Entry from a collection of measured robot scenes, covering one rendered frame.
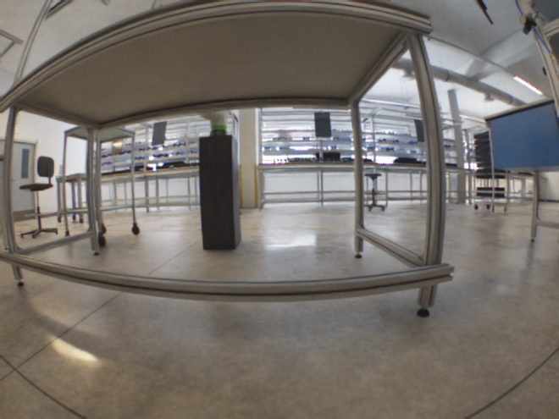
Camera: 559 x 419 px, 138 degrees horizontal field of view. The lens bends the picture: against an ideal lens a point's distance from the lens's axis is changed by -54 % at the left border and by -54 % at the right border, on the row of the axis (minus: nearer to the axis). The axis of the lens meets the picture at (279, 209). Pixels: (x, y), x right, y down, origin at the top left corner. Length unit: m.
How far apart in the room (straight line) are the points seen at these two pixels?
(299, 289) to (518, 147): 1.57
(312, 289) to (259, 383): 0.26
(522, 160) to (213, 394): 1.81
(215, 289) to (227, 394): 0.25
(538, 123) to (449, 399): 1.48
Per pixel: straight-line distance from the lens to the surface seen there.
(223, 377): 0.57
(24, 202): 7.49
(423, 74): 0.79
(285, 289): 0.56
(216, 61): 1.09
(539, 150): 1.66
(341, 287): 0.58
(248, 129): 5.42
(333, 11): 0.75
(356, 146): 1.36
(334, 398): 0.52
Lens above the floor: 0.41
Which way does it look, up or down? 5 degrees down
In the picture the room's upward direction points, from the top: 2 degrees counter-clockwise
